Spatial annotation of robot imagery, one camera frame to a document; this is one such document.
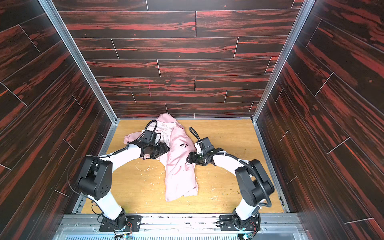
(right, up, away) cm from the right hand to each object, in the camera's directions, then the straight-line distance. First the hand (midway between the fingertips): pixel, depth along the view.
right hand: (193, 159), depth 92 cm
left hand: (-16, +5, +2) cm, 17 cm away
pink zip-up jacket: (-7, -12, -6) cm, 15 cm away
